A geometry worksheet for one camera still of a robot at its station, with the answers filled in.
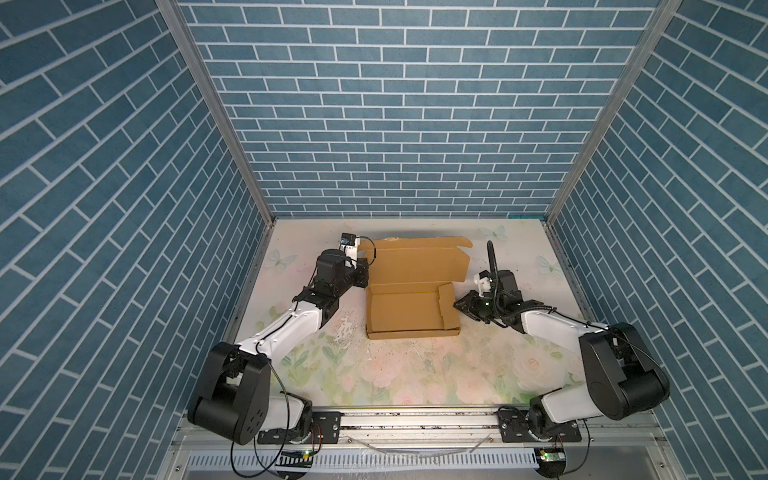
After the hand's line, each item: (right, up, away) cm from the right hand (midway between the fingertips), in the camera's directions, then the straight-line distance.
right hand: (452, 301), depth 90 cm
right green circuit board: (+21, -35, -17) cm, 44 cm away
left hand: (-26, +13, -4) cm, 29 cm away
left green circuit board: (-42, -35, -18) cm, 58 cm away
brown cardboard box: (-13, +2, +6) cm, 14 cm away
